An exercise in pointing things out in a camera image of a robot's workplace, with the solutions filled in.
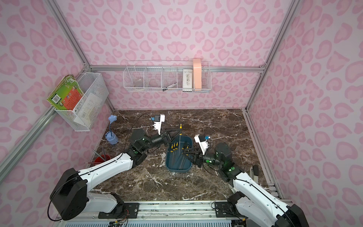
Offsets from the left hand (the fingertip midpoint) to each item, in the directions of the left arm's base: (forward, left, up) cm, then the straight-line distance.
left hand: (181, 130), depth 66 cm
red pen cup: (-3, +47, -23) cm, 52 cm away
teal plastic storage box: (-1, +5, -33) cm, 33 cm away
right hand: (-7, -2, -10) cm, 12 cm away
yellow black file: (+1, 0, +1) cm, 1 cm away
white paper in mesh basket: (+18, +54, -6) cm, 57 cm away
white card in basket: (+40, -3, +1) cm, 40 cm away
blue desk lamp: (+13, +48, -27) cm, 57 cm away
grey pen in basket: (+44, +6, -6) cm, 45 cm away
